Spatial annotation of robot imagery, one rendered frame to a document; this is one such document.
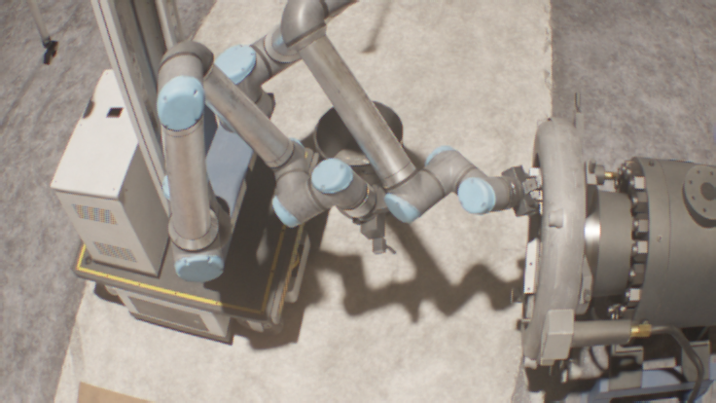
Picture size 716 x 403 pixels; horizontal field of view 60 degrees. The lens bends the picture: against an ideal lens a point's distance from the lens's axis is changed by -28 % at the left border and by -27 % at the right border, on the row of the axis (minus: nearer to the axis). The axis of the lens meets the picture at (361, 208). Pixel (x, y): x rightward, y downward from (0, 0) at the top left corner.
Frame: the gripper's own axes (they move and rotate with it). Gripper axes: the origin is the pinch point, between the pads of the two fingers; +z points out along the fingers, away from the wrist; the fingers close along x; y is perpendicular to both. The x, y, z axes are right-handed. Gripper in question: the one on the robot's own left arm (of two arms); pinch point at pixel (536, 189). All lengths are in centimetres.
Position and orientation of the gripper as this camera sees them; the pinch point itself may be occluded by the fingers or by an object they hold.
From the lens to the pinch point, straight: 232.0
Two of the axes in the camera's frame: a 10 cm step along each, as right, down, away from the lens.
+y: 6.5, -3.6, -6.7
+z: 6.9, -0.8, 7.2
